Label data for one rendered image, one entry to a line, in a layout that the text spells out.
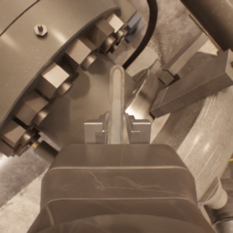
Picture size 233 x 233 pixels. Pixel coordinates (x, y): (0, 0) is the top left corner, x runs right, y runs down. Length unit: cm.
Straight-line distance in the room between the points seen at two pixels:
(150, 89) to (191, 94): 14
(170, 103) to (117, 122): 22
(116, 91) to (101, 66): 32
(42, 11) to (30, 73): 11
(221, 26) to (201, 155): 26
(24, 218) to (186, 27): 219
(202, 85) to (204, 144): 10
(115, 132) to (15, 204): 192
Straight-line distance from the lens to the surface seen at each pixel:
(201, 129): 30
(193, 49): 59
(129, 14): 92
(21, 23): 35
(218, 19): 42
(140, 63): 116
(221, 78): 32
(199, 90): 33
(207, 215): 128
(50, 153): 91
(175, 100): 36
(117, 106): 16
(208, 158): 30
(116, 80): 16
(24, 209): 205
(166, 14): 122
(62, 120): 45
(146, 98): 43
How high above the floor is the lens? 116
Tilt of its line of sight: 70 degrees down
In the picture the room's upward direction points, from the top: 173 degrees counter-clockwise
